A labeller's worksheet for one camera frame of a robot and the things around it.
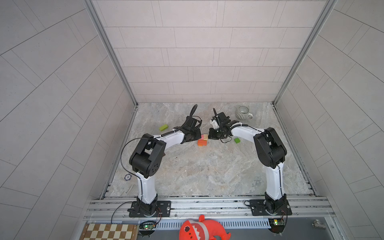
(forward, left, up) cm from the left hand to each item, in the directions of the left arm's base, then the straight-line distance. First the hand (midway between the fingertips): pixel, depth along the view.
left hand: (203, 133), depth 95 cm
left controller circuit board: (-49, +25, 0) cm, 55 cm away
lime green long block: (+5, +27, -1) cm, 27 cm away
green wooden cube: (-4, -21, -2) cm, 22 cm away
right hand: (-1, -2, -2) cm, 4 cm away
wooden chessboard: (-50, +41, +1) cm, 65 cm away
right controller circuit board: (-47, -33, -3) cm, 58 cm away
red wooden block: (-6, +1, -3) cm, 6 cm away
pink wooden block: (-3, +1, 0) cm, 3 cm away
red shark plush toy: (-49, +1, +6) cm, 50 cm away
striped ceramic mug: (+15, -28, +2) cm, 32 cm away
